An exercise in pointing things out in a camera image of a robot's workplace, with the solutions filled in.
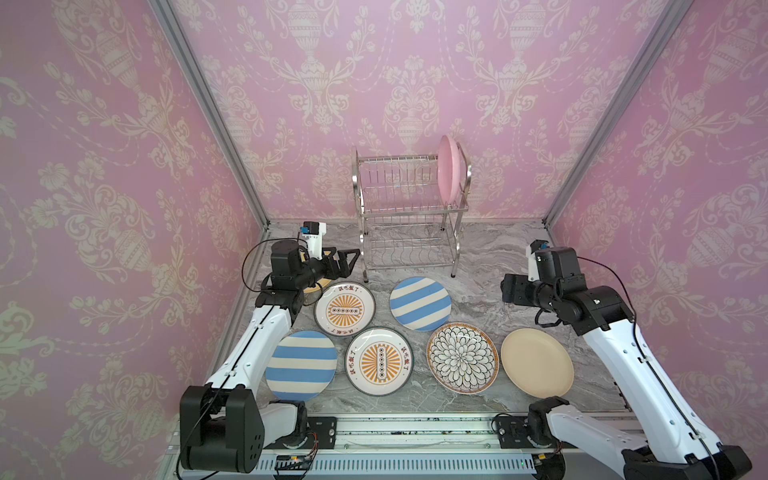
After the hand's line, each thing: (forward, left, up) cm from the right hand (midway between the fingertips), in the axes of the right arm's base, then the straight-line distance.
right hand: (518, 284), depth 74 cm
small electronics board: (-32, +58, -26) cm, 71 cm away
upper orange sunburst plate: (+8, +47, -23) cm, 53 cm away
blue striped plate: (+9, +22, -24) cm, 34 cm away
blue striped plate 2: (-9, +59, -26) cm, 65 cm away
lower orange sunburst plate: (-9, +36, -23) cm, 44 cm away
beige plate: (-12, -9, -23) cm, 27 cm away
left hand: (+11, +43, +2) cm, 44 cm away
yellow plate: (+1, +49, +2) cm, 49 cm away
